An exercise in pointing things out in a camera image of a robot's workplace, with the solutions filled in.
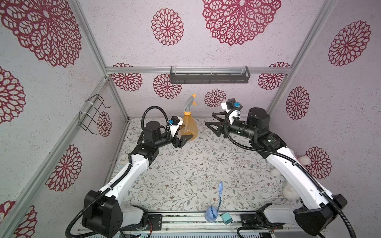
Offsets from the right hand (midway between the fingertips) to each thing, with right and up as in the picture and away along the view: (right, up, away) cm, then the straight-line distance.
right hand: (209, 118), depth 62 cm
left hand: (-10, -5, +12) cm, 17 cm away
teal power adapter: (+11, -49, +11) cm, 51 cm away
